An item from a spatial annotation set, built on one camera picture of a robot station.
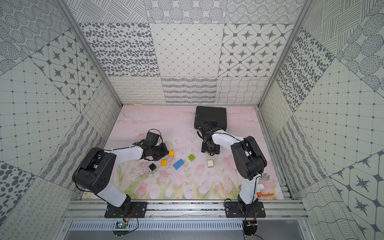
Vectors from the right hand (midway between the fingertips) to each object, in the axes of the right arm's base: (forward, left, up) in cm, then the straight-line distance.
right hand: (210, 152), depth 94 cm
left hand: (-2, +23, +2) cm, 23 cm away
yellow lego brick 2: (-8, +28, +2) cm, 30 cm away
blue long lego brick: (-9, +20, +1) cm, 22 cm away
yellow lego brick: (-2, +25, +1) cm, 25 cm away
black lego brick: (-11, +35, +1) cm, 37 cm away
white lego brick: (-9, +1, +3) cm, 9 cm away
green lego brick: (-4, +12, +1) cm, 13 cm away
